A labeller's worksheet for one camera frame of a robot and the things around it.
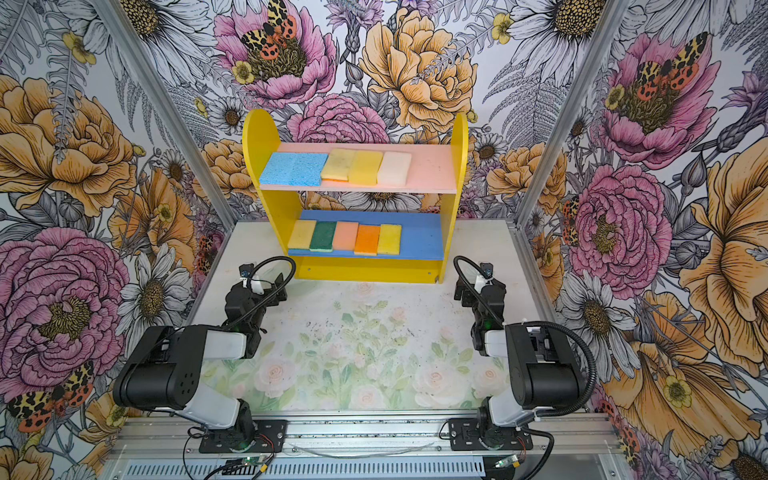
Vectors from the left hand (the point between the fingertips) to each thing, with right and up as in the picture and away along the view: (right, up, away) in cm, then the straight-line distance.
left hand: (268, 282), depth 93 cm
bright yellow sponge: (+37, +13, +3) cm, 40 cm away
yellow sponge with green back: (+10, +15, +3) cm, 18 cm away
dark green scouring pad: (+16, +14, +3) cm, 22 cm away
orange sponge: (+30, +13, +1) cm, 33 cm away
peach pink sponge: (+23, +15, +3) cm, 28 cm away
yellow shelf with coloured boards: (+25, +26, +30) cm, 47 cm away
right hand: (+64, 0, 0) cm, 64 cm away
